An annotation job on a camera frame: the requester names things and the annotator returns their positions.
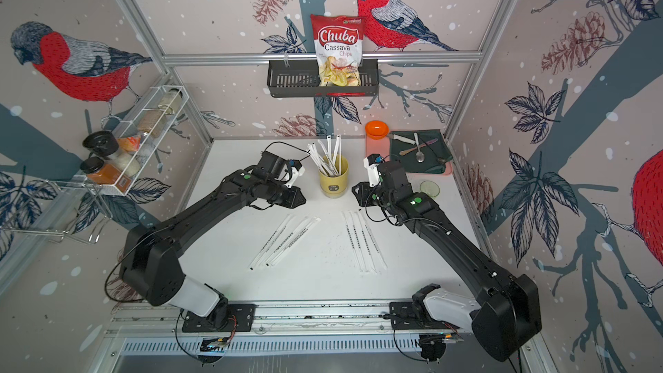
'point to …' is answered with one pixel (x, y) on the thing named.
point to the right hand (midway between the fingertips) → (355, 186)
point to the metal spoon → (419, 155)
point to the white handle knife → (404, 139)
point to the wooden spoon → (403, 152)
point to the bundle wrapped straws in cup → (329, 165)
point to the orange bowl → (376, 129)
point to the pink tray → (382, 147)
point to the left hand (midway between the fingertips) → (307, 195)
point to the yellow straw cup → (336, 186)
